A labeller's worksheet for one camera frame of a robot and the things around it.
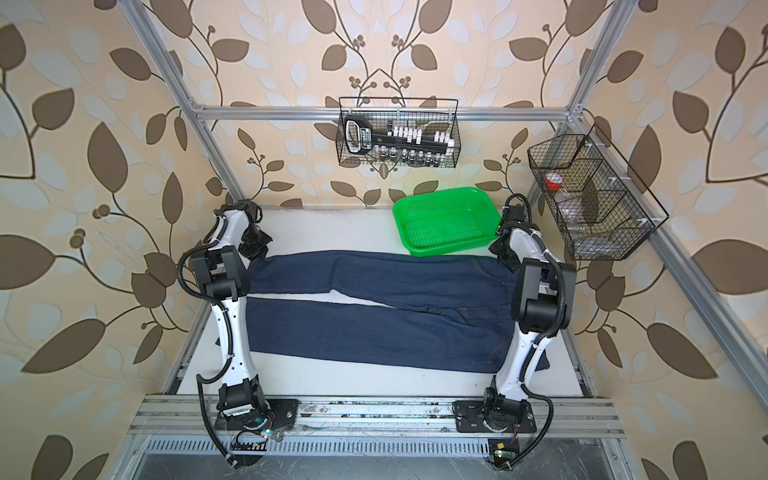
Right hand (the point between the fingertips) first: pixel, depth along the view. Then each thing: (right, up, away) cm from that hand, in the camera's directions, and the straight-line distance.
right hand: (506, 259), depth 98 cm
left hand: (-83, +2, +8) cm, 83 cm away
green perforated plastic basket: (-16, +14, +18) cm, 28 cm away
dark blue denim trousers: (-30, -16, -7) cm, 35 cm away
